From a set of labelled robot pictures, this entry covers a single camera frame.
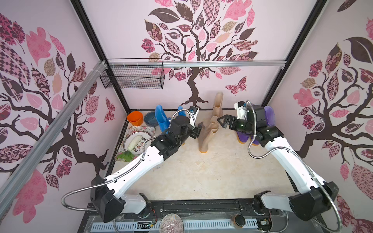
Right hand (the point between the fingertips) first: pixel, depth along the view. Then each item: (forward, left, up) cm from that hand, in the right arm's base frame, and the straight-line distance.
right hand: (224, 119), depth 74 cm
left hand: (-3, +15, +1) cm, 15 cm away
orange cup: (+28, +62, -27) cm, 74 cm away
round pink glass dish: (-42, +28, -27) cm, 58 cm away
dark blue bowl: (+22, +49, -24) cm, 59 cm away
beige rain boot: (+14, +1, -8) cm, 17 cm away
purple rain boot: (+3, -28, -5) cm, 28 cm away
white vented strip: (-43, +37, -30) cm, 64 cm away
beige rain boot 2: (-1, +6, -7) cm, 9 cm away
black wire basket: (+38, +55, +5) cm, 67 cm away
